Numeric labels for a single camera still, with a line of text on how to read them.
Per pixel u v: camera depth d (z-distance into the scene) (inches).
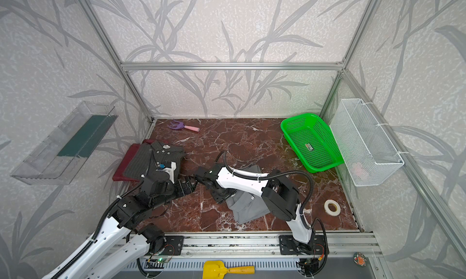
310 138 44.1
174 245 28.6
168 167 26.3
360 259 27.7
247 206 31.1
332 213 32.4
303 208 20.7
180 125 46.6
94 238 17.5
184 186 25.7
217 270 26.3
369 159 23.2
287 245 29.0
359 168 29.0
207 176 23.5
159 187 21.7
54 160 25.1
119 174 35.9
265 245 29.7
